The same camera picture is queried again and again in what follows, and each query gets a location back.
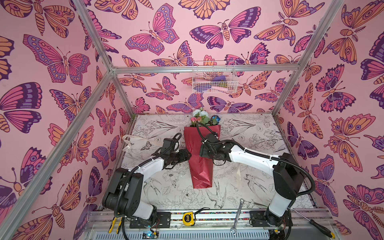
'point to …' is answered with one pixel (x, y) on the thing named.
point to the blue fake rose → (215, 119)
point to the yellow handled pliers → (113, 221)
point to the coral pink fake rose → (199, 118)
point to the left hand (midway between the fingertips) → (189, 154)
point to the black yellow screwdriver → (324, 229)
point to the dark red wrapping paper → (202, 167)
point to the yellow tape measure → (189, 218)
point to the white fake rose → (199, 113)
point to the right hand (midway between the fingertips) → (204, 150)
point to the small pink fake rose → (193, 119)
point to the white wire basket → (214, 77)
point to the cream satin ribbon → (127, 148)
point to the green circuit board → (148, 235)
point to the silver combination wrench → (233, 229)
